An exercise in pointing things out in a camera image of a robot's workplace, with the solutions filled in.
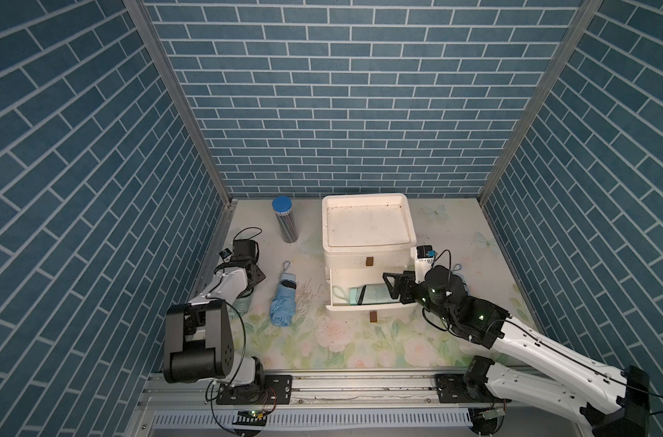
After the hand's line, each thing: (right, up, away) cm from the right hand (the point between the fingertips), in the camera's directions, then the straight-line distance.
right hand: (393, 276), depth 73 cm
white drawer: (-13, -3, +12) cm, 18 cm away
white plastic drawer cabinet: (-8, +10, +8) cm, 15 cm away
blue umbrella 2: (+28, -2, +25) cm, 38 cm away
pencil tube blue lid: (-35, +20, +18) cm, 44 cm away
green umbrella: (-4, -7, +7) cm, 10 cm away
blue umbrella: (-33, -12, +12) cm, 37 cm away
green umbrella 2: (-46, -10, +11) cm, 49 cm away
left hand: (-44, -4, +18) cm, 48 cm away
